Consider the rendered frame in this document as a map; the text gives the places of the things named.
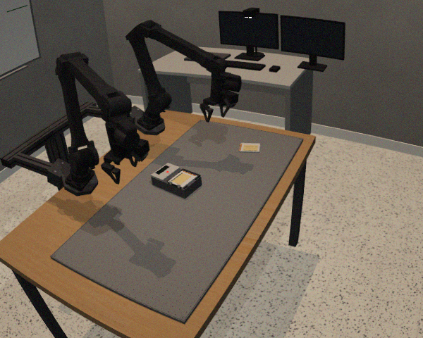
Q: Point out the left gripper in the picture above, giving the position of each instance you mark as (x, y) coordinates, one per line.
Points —
(208, 101)

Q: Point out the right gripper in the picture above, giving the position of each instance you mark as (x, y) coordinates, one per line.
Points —
(106, 166)

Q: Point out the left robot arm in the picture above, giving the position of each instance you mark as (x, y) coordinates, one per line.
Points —
(157, 104)

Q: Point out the white cassette with copper tabs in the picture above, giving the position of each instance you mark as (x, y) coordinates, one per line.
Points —
(184, 179)

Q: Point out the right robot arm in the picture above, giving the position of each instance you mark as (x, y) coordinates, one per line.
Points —
(118, 126)

